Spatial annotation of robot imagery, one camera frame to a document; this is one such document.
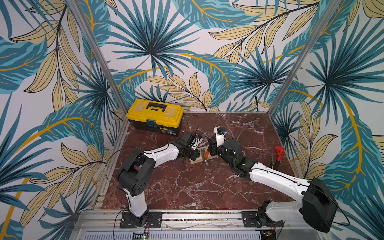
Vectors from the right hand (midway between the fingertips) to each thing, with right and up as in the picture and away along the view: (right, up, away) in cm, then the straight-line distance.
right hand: (209, 138), depth 79 cm
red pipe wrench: (+48, -10, +19) cm, 52 cm away
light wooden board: (-4, -13, +11) cm, 18 cm away
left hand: (-7, -12, +12) cm, 19 cm away
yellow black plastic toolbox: (-28, +12, +14) cm, 33 cm away
